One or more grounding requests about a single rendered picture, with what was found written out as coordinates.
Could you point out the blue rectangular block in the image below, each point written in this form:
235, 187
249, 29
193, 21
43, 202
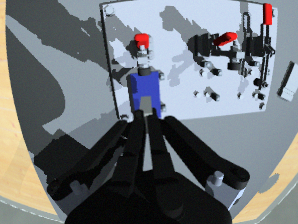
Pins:
146, 86

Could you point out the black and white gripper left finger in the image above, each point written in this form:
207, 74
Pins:
68, 190

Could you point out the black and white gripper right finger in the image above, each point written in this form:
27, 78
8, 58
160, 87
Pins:
222, 179

